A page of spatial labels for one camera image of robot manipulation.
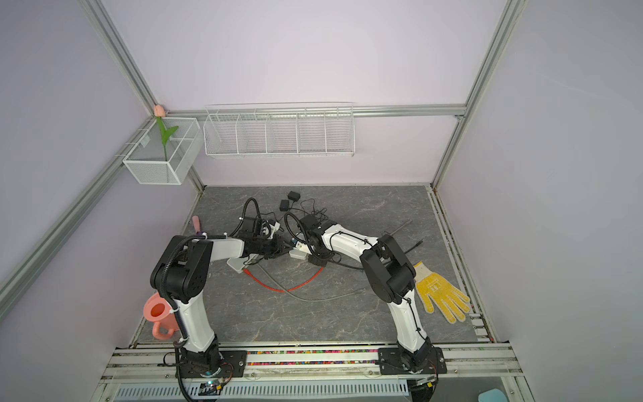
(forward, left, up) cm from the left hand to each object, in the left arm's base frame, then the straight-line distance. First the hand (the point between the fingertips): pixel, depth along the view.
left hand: (294, 249), depth 96 cm
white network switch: (-2, -1, -1) cm, 2 cm away
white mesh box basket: (+18, +45, +32) cm, 58 cm away
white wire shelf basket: (+39, +4, +28) cm, 48 cm away
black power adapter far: (+30, +1, -1) cm, 30 cm away
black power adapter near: (+24, +6, -1) cm, 25 cm away
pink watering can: (-22, +40, +7) cm, 46 cm away
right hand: (-2, -11, -1) cm, 11 cm away
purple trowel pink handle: (+16, +42, -1) cm, 45 cm away
